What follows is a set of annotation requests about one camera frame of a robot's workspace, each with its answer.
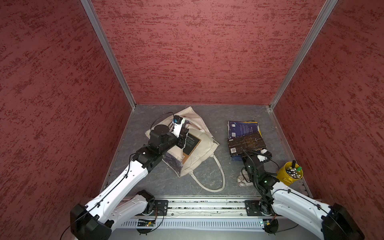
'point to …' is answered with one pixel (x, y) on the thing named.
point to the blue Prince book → (239, 128)
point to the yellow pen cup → (289, 173)
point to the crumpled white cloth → (243, 179)
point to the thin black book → (192, 142)
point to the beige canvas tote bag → (196, 158)
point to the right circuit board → (271, 226)
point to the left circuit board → (146, 222)
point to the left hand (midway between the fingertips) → (186, 132)
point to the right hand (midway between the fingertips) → (241, 150)
